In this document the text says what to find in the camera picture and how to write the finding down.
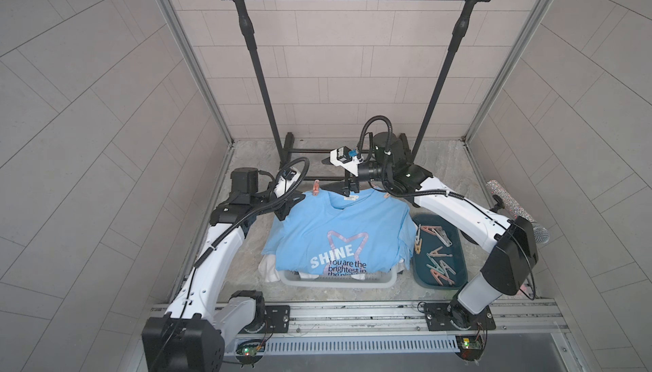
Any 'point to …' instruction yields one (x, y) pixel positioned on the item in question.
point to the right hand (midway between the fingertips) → (326, 173)
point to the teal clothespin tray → (439, 253)
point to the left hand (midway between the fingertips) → (303, 191)
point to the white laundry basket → (295, 279)
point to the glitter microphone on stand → (503, 200)
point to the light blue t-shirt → (340, 233)
